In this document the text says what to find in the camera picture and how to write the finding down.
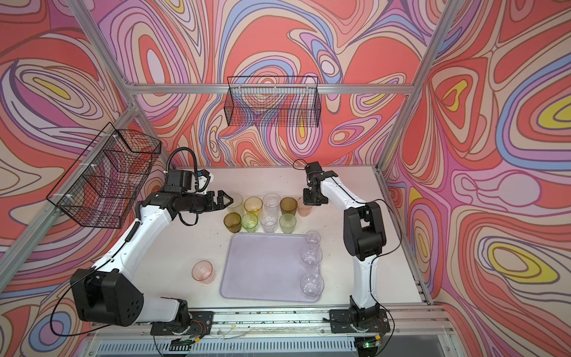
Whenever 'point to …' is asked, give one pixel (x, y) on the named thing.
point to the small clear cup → (313, 237)
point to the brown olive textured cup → (288, 205)
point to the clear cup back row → (271, 204)
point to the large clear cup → (311, 285)
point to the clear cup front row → (268, 220)
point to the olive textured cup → (233, 221)
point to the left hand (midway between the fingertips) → (226, 202)
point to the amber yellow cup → (253, 204)
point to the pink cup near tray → (203, 271)
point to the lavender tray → (266, 267)
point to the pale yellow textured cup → (235, 204)
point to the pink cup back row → (303, 210)
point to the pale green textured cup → (288, 222)
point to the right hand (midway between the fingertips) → (313, 206)
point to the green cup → (250, 222)
